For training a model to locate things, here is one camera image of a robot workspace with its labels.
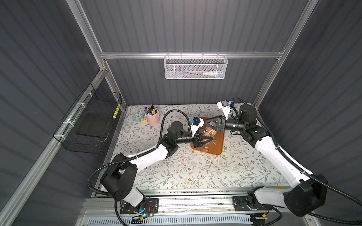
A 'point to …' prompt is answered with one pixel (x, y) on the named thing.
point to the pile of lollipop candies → (209, 134)
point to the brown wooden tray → (215, 146)
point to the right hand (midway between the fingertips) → (208, 122)
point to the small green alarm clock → (137, 117)
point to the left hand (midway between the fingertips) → (214, 139)
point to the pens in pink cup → (150, 111)
